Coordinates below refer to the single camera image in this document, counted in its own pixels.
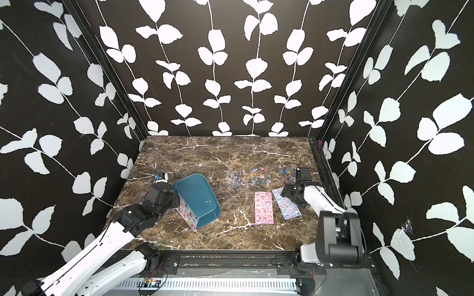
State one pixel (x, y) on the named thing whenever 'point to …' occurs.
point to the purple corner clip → (320, 143)
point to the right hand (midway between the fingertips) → (288, 192)
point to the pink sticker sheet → (263, 208)
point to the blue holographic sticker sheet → (289, 209)
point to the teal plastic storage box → (195, 190)
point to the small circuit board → (149, 283)
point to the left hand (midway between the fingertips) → (177, 190)
